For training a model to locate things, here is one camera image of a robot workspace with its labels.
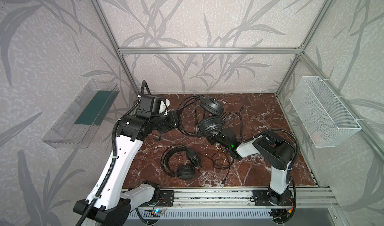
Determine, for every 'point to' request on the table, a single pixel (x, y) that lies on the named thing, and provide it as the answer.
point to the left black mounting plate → (166, 198)
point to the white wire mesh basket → (329, 123)
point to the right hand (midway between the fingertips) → (206, 124)
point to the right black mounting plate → (261, 197)
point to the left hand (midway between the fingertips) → (184, 116)
